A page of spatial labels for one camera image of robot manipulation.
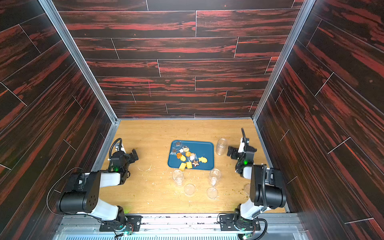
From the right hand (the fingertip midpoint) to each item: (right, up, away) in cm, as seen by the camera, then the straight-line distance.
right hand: (240, 147), depth 96 cm
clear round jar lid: (+1, -23, -11) cm, 26 cm away
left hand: (-72, -2, -1) cm, 73 cm away
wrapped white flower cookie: (-39, -3, +5) cm, 39 cm away
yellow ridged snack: (-33, -11, -3) cm, 35 cm away
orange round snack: (-40, -6, +2) cm, 40 cm away
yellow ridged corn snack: (-37, -12, -3) cm, 39 cm away
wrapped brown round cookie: (-43, -4, +3) cm, 44 cm away
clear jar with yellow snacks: (-40, -17, -6) cm, 44 cm away
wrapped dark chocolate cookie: (-41, +2, +8) cm, 42 cm away
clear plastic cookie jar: (-13, +1, -3) cm, 13 cm away
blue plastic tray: (-23, -2, +6) cm, 24 cm away
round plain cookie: (-35, -2, +5) cm, 36 cm away
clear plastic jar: (-18, -16, -8) cm, 25 cm away
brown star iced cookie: (-29, -10, -3) cm, 31 cm away
